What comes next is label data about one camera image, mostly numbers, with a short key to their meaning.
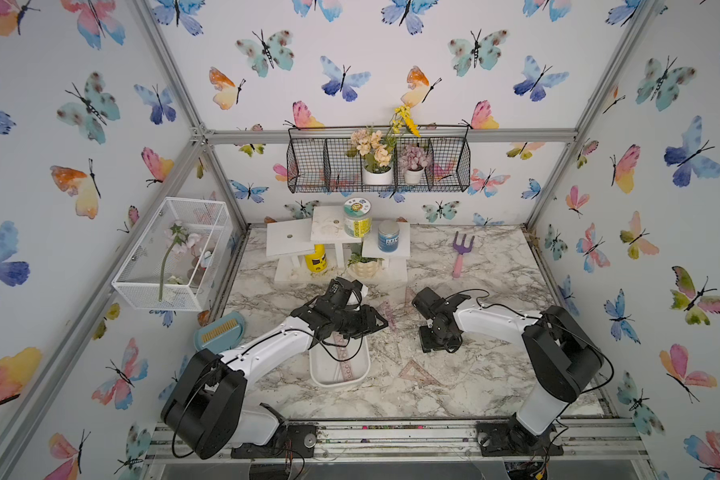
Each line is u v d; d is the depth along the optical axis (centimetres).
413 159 89
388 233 87
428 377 84
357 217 81
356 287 81
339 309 68
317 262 101
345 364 85
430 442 75
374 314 76
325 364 85
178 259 73
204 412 41
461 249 114
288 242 96
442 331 68
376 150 81
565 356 46
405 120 82
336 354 88
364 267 99
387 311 97
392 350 89
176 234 74
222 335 91
